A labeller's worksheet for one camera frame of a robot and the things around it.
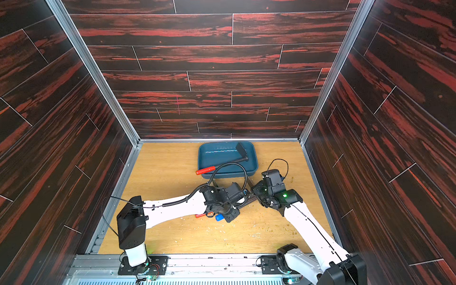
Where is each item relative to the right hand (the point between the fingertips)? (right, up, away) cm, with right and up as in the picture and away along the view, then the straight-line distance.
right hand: (255, 188), depth 82 cm
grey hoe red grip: (-4, +18, +27) cm, 33 cm away
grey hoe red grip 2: (-21, -4, -26) cm, 34 cm away
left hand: (-9, -11, -3) cm, 14 cm away
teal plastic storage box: (-22, +17, +32) cm, 43 cm away
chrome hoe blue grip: (-16, -10, -10) cm, 22 cm away
